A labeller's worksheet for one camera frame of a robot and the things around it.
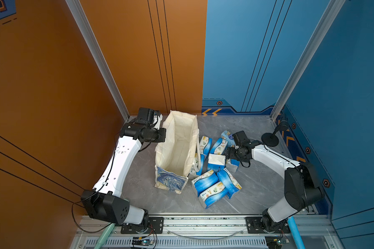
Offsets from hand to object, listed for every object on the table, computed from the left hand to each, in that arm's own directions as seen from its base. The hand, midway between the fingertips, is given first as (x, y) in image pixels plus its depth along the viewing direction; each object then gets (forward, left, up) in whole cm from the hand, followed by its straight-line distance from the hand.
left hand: (164, 133), depth 78 cm
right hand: (-1, -38, -20) cm, 43 cm away
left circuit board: (-43, +8, -26) cm, 51 cm away
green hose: (-43, +25, -23) cm, 55 cm away
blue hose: (-39, -61, -22) cm, 76 cm away
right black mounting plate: (-37, -44, -24) cm, 62 cm away
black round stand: (+14, -68, -24) cm, 73 cm away
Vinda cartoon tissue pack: (+8, -36, -13) cm, 39 cm away
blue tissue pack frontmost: (-25, -24, -16) cm, 38 cm away
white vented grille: (-44, -7, -25) cm, 51 cm away
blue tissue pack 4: (-21, -34, -16) cm, 43 cm away
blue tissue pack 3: (-18, -20, -17) cm, 32 cm away
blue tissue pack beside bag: (-12, -18, -15) cm, 26 cm away
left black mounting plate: (-37, +3, -25) cm, 45 cm away
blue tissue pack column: (-9, -37, -17) cm, 42 cm away
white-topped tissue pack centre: (-10, -27, -12) cm, 31 cm away
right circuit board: (-43, -53, -25) cm, 72 cm away
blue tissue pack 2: (+4, -22, -17) cm, 28 cm away
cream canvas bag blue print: (+2, -6, -25) cm, 26 cm away
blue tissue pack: (+3, -30, -16) cm, 35 cm away
